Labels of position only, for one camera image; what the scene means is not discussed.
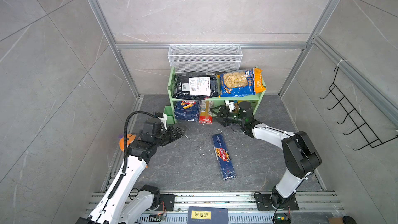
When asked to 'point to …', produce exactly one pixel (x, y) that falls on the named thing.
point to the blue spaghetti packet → (227, 168)
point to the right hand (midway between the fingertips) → (211, 113)
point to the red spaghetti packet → (205, 116)
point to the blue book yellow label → (207, 215)
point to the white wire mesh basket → (205, 58)
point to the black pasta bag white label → (195, 86)
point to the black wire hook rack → (352, 115)
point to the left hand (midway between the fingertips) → (180, 127)
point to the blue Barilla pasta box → (187, 110)
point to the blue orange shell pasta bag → (245, 82)
